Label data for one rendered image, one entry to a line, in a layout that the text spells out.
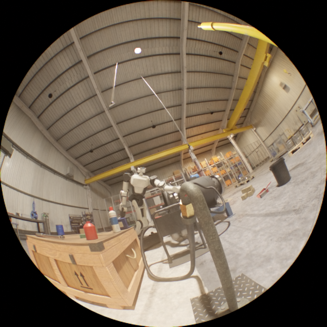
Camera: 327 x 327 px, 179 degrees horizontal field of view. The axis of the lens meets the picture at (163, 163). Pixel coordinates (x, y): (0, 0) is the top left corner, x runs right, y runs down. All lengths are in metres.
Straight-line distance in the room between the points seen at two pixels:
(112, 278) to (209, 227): 0.51
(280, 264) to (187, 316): 0.47
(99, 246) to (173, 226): 0.70
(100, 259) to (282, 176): 2.09
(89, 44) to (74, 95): 3.73
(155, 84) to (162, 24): 4.87
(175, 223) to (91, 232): 0.72
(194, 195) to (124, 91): 8.20
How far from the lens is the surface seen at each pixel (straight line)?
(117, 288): 0.65
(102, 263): 0.59
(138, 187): 1.54
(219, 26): 3.78
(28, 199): 8.73
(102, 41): 8.02
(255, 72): 11.93
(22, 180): 8.86
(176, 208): 1.51
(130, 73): 8.07
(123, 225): 1.11
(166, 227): 1.03
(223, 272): 0.34
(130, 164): 10.37
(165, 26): 8.60
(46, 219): 8.48
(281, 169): 1.88
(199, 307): 0.65
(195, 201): 0.25
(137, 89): 8.34
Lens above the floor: 0.54
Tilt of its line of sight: 24 degrees up
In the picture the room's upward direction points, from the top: 22 degrees counter-clockwise
